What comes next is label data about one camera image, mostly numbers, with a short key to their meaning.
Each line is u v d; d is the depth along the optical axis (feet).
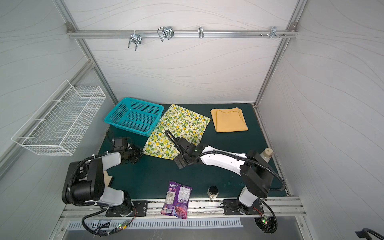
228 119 3.61
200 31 2.36
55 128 2.18
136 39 2.61
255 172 1.44
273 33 2.51
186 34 2.57
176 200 2.42
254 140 3.39
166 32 2.51
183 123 3.57
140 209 2.41
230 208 2.32
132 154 2.62
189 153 2.05
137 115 3.75
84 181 1.46
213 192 2.31
